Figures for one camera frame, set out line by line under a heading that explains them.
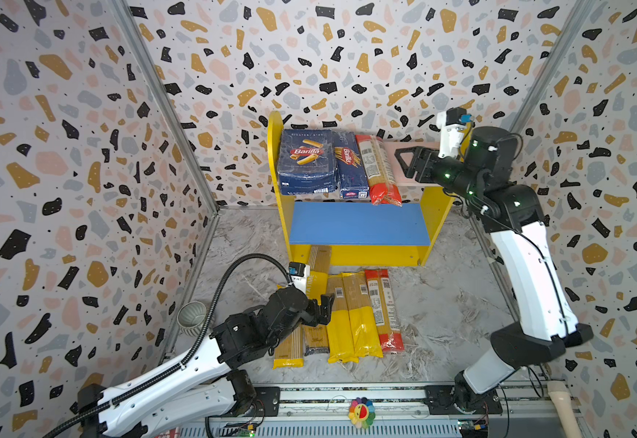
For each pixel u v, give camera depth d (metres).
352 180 0.68
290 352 0.80
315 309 0.60
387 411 0.73
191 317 0.88
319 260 1.02
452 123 0.51
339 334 0.84
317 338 0.83
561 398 0.73
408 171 0.55
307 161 0.69
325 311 0.62
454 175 0.50
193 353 0.45
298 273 0.60
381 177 0.69
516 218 0.41
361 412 0.72
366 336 0.83
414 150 0.53
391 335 0.84
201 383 0.47
